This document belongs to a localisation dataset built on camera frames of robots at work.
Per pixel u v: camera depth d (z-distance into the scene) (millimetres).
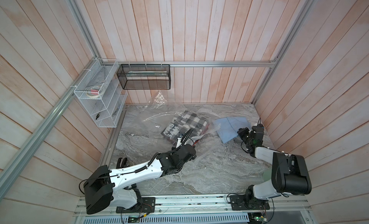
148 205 729
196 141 928
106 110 769
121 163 860
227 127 1038
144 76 1036
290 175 452
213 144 936
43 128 533
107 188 397
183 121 986
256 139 719
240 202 731
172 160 575
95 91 731
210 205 745
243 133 837
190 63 994
